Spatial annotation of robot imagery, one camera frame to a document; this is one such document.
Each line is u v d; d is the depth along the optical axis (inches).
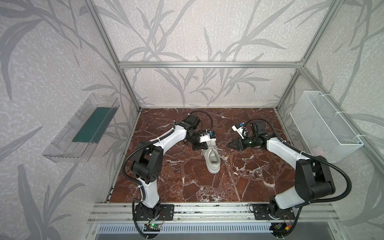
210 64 75.5
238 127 31.0
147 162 19.2
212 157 34.8
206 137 30.4
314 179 17.5
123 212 29.7
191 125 29.1
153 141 20.1
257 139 26.8
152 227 28.2
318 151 28.5
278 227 29.5
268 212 28.6
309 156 18.6
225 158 36.8
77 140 24.8
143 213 26.8
